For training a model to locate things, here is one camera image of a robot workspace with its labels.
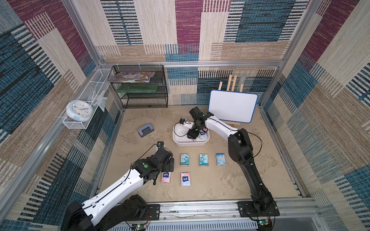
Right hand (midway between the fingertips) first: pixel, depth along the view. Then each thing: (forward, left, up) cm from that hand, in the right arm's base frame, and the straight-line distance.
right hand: (190, 130), depth 102 cm
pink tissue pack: (-31, +15, -1) cm, 35 cm away
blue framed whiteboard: (+8, -29, +16) cm, 34 cm away
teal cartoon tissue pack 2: (-21, -8, -1) cm, 23 cm away
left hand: (-25, +15, +7) cm, 30 cm away
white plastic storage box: (-5, +7, -1) cm, 9 cm away
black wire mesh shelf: (+29, +37, +3) cm, 47 cm away
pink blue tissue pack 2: (-33, +4, 0) cm, 33 cm away
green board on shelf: (+21, +36, +22) cm, 47 cm away
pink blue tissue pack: (-4, -8, 0) cm, 9 cm away
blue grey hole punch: (+2, +32, 0) cm, 32 cm away
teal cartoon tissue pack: (-21, +4, -1) cm, 21 cm away
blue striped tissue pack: (-21, -18, -1) cm, 28 cm away
